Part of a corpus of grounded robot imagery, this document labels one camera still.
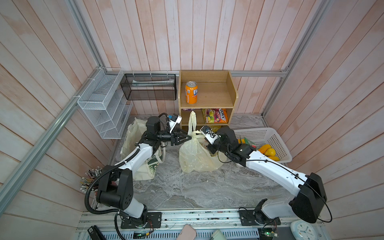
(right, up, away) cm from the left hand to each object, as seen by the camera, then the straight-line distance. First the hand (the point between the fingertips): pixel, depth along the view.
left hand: (190, 139), depth 73 cm
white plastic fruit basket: (+49, 0, +30) cm, 58 cm away
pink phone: (-1, -44, -5) cm, 44 cm away
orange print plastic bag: (+2, -9, +3) cm, 10 cm away
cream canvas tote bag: (-32, +3, +12) cm, 34 cm away
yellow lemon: (+51, -9, +19) cm, 56 cm away
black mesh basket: (-29, +35, +30) cm, 55 cm away
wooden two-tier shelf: (+17, +30, +19) cm, 39 cm away
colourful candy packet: (+12, +14, +20) cm, 27 cm away
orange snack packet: (+22, +13, +20) cm, 32 cm away
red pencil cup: (-49, -20, -4) cm, 53 cm away
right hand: (+9, +1, +7) cm, 11 cm away
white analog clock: (+53, -43, -5) cm, 68 cm away
